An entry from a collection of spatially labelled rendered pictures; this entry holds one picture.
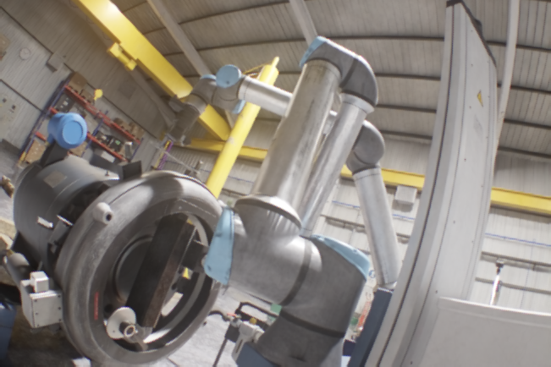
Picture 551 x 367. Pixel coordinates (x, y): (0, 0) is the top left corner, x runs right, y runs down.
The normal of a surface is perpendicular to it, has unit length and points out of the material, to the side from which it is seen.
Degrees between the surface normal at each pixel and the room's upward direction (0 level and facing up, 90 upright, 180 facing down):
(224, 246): 98
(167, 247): 91
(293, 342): 70
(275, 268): 95
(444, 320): 90
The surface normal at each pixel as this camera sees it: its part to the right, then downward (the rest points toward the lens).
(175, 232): -0.34, -0.43
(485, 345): -0.74, -0.49
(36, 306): 0.86, 0.20
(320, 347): 0.29, -0.55
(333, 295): 0.13, -0.24
